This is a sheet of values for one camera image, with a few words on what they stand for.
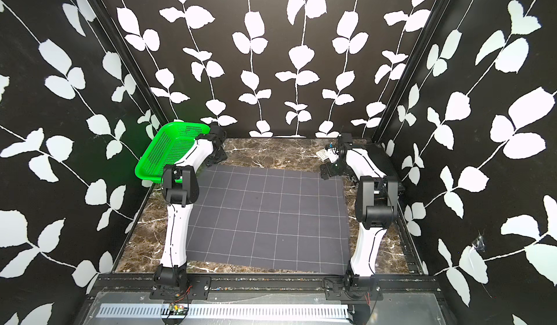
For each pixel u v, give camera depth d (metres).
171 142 1.17
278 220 0.90
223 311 0.70
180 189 0.66
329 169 0.88
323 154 1.13
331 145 0.91
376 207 0.54
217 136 0.90
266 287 0.75
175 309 0.70
